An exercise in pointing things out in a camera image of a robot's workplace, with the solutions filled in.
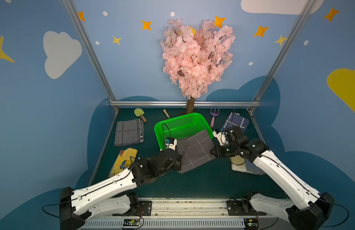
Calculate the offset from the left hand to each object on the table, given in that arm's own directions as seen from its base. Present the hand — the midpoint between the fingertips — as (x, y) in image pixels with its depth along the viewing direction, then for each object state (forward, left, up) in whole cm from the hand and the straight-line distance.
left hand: (182, 155), depth 71 cm
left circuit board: (-27, +25, -23) cm, 43 cm away
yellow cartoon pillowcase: (+6, +36, -19) cm, 41 cm away
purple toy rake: (+48, -26, -22) cm, 59 cm away
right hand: (+5, -17, -2) cm, 17 cm away
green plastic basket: (+34, +2, -21) cm, 40 cm away
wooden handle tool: (+47, +13, -21) cm, 54 cm away
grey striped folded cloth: (+28, +40, -22) cm, 54 cm away
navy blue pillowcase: (+43, -43, -21) cm, 64 cm away
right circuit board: (-26, -37, -24) cm, 51 cm away
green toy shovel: (+49, +37, -22) cm, 65 cm away
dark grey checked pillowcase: (+5, -7, -3) cm, 9 cm away
